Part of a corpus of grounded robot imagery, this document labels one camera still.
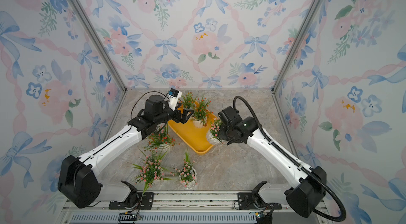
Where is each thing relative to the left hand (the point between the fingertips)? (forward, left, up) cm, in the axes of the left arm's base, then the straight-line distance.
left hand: (187, 106), depth 78 cm
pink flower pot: (-13, -13, +2) cm, 19 cm away
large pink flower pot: (-27, +14, -9) cm, 32 cm away
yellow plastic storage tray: (-4, -2, -25) cm, 25 cm away
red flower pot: (-12, +14, -10) cm, 21 cm away
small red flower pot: (+12, +2, -11) cm, 17 cm away
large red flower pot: (+7, -7, -10) cm, 14 cm away
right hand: (-7, -15, -7) cm, 18 cm away
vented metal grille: (-43, +9, -26) cm, 51 cm away
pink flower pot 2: (-29, -1, -10) cm, 31 cm away
